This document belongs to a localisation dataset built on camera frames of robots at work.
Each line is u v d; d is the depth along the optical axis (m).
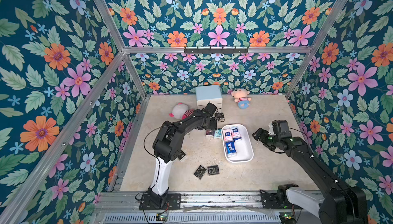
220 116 1.04
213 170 0.82
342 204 0.39
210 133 0.96
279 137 0.63
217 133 0.95
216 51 0.94
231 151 0.84
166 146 0.54
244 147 0.92
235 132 0.93
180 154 0.88
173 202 0.73
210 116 0.83
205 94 1.02
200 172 0.81
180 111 1.01
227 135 0.91
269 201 0.73
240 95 1.12
